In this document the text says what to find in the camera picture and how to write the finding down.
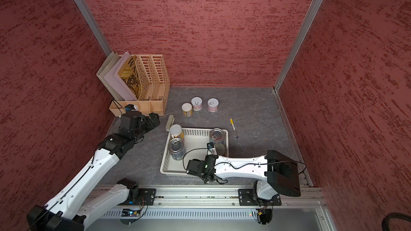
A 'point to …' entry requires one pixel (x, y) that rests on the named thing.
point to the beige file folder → (108, 63)
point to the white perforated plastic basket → (198, 145)
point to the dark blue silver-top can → (177, 148)
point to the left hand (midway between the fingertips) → (151, 122)
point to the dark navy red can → (221, 149)
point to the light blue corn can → (217, 136)
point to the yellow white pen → (232, 124)
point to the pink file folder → (115, 83)
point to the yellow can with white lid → (175, 131)
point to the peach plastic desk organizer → (155, 92)
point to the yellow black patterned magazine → (130, 75)
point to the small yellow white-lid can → (187, 109)
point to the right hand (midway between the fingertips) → (218, 168)
